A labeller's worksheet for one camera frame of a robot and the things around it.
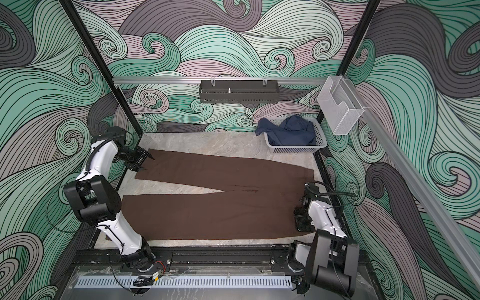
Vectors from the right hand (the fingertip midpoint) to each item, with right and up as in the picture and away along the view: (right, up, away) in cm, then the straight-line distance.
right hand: (297, 220), depth 85 cm
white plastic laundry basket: (+21, +38, +22) cm, 49 cm away
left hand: (-68, +28, +2) cm, 74 cm away
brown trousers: (-14, +5, +2) cm, 15 cm away
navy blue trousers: (+7, +44, +27) cm, 52 cm away
